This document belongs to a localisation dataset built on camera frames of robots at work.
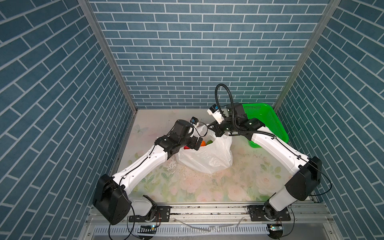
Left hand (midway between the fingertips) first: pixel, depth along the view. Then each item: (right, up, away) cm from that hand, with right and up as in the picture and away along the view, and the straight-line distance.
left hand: (195, 135), depth 80 cm
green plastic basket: (+55, +10, +30) cm, 63 cm away
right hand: (+6, +6, -3) cm, 9 cm away
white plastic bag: (+11, -12, 0) cm, 16 cm away
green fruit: (+8, -6, +16) cm, 19 cm away
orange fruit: (+5, -7, +16) cm, 18 cm away
